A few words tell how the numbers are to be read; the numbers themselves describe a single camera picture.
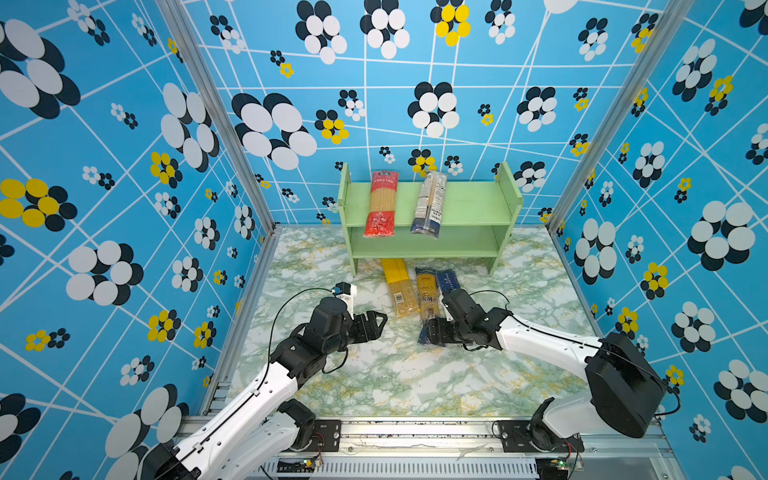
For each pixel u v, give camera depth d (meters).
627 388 0.43
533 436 0.65
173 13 0.68
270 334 0.90
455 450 0.72
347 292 0.70
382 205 0.85
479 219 0.85
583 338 0.49
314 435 0.72
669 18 0.69
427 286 0.99
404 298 0.96
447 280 1.00
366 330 0.66
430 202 0.85
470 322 0.66
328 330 0.58
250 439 0.55
